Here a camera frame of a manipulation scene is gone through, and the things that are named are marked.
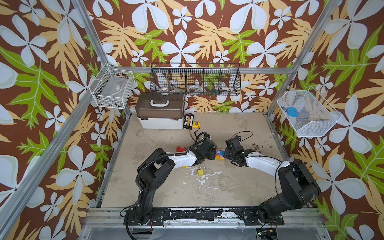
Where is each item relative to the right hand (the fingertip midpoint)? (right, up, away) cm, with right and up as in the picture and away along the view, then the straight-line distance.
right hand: (226, 151), depth 94 cm
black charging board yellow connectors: (-24, +23, +21) cm, 39 cm away
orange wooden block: (-5, +2, -1) cm, 5 cm away
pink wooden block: (-3, -3, -3) cm, 5 cm away
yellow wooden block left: (-25, -1, -32) cm, 41 cm away
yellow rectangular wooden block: (-5, -3, -3) cm, 7 cm away
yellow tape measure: (-19, +17, +17) cm, 31 cm away
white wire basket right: (+44, +23, -12) cm, 51 cm away
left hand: (-9, +2, 0) cm, 9 cm away
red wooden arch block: (-29, +1, -1) cm, 29 cm away
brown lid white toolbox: (-43, +27, +2) cm, 50 cm away
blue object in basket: (+37, +25, -8) cm, 45 cm away
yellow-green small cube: (-17, -11, -6) cm, 21 cm away
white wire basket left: (-69, +40, -7) cm, 80 cm away
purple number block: (-6, 0, -3) cm, 6 cm away
